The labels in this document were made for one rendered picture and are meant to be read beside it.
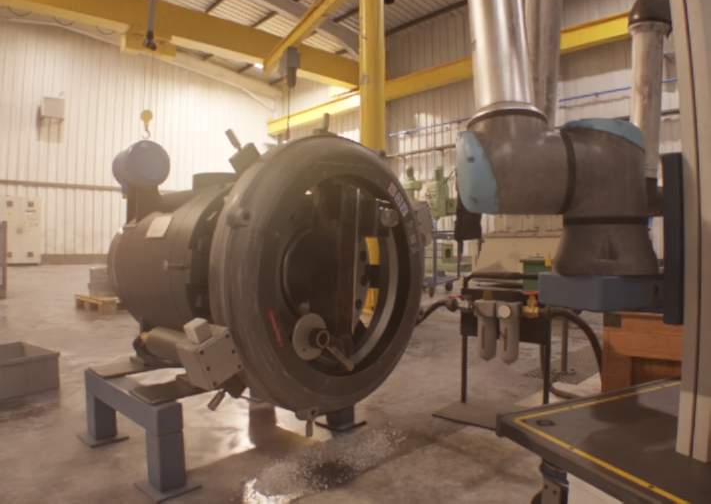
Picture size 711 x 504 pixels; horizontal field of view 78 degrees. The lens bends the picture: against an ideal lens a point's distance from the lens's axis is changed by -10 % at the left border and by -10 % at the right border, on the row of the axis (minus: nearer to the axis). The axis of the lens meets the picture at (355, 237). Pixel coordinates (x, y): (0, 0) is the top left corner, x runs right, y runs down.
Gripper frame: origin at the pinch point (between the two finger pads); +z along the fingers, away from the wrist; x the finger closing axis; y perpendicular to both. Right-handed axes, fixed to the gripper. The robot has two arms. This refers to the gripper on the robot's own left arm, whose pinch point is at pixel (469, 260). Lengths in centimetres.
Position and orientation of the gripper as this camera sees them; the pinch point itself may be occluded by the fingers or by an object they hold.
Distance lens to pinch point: 142.8
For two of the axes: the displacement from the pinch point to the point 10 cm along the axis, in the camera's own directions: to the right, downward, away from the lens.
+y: -2.1, -3.9, 9.0
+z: 0.3, 9.2, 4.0
